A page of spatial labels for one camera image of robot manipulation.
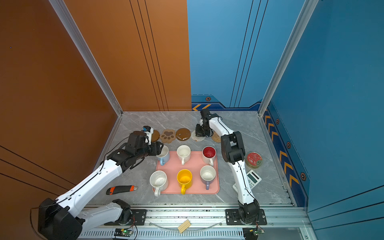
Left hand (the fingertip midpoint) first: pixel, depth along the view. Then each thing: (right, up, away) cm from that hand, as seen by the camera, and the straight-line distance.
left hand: (159, 143), depth 81 cm
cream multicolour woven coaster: (+20, +1, +22) cm, 29 cm away
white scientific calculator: (+53, -21, +4) cm, 57 cm away
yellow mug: (+14, -21, +4) cm, 25 cm away
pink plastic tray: (+20, -21, +6) cm, 30 cm away
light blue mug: (+2, -8, +2) cm, 9 cm away
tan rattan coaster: (+34, +1, +24) cm, 42 cm away
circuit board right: (+47, -42, -10) cm, 64 cm away
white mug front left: (-1, -22, +2) cm, 22 cm away
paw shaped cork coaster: (0, +2, +24) cm, 25 cm away
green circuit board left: (-15, -42, -10) cm, 45 cm away
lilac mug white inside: (+27, -20, +6) cm, 34 cm away
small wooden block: (+15, -38, -10) cm, 42 cm away
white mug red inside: (+28, -9, +13) cm, 32 cm away
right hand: (+20, +3, +24) cm, 32 cm away
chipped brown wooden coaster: (+11, +3, +25) cm, 27 cm away
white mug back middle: (+12, -7, +11) cm, 18 cm away
